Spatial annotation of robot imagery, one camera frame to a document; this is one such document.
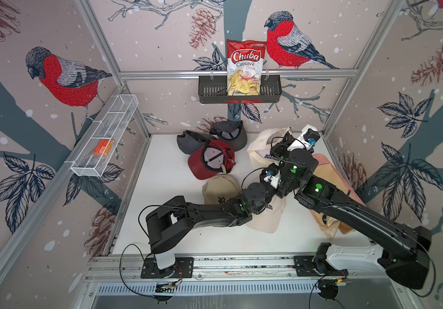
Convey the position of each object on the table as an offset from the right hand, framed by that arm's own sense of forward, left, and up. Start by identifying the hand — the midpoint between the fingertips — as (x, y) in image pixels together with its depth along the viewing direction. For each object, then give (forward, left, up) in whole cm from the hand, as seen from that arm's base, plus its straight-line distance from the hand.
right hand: (283, 133), depth 65 cm
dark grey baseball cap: (+20, +41, -27) cm, 53 cm away
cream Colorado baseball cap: (-15, 0, -40) cm, 43 cm away
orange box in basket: (-2, +68, -7) cm, 68 cm away
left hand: (-7, -4, -11) cm, 14 cm away
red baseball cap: (+19, +27, -38) cm, 51 cm away
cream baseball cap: (0, +7, -7) cm, 10 cm away
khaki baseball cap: (-5, +23, -32) cm, 40 cm away
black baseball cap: (+38, +18, -37) cm, 56 cm away
